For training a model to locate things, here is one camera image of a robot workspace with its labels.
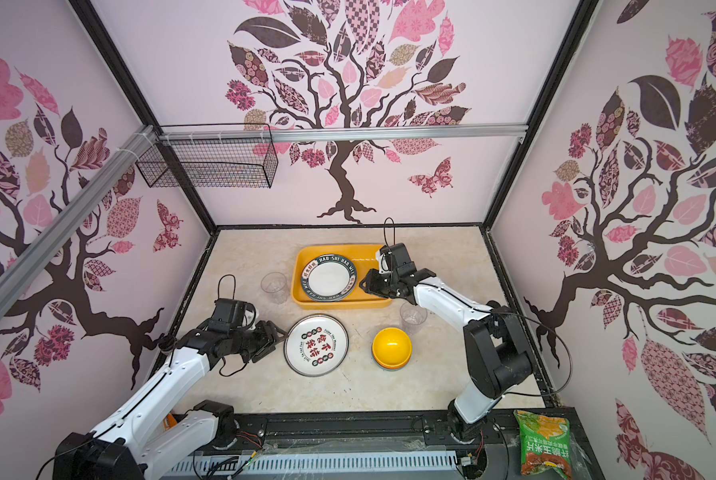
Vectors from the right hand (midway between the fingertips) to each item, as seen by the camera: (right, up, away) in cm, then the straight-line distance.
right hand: (362, 281), depth 88 cm
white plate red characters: (-14, -19, +1) cm, 24 cm away
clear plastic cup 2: (-30, -2, +13) cm, 33 cm away
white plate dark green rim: (-12, 0, +13) cm, 18 cm away
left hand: (-22, -17, -7) cm, 29 cm away
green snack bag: (+43, -36, -19) cm, 60 cm away
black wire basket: (-47, +38, +7) cm, 61 cm away
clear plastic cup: (+16, -12, +7) cm, 21 cm away
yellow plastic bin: (0, +7, +22) cm, 24 cm away
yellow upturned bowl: (+9, -19, -2) cm, 21 cm away
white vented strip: (+5, -43, -18) cm, 46 cm away
